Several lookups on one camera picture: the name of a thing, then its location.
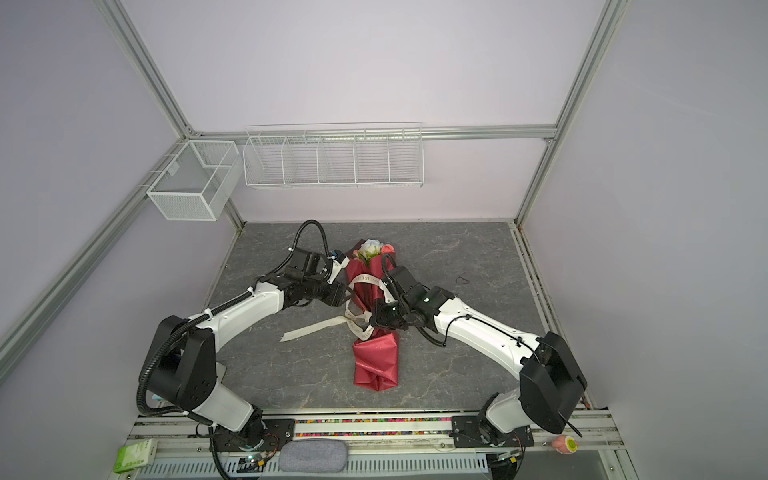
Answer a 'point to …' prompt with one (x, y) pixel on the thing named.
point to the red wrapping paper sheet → (375, 354)
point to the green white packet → (135, 456)
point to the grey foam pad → (313, 456)
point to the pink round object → (565, 444)
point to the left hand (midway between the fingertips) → (347, 292)
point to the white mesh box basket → (199, 182)
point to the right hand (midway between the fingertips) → (368, 323)
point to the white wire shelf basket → (334, 155)
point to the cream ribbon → (359, 321)
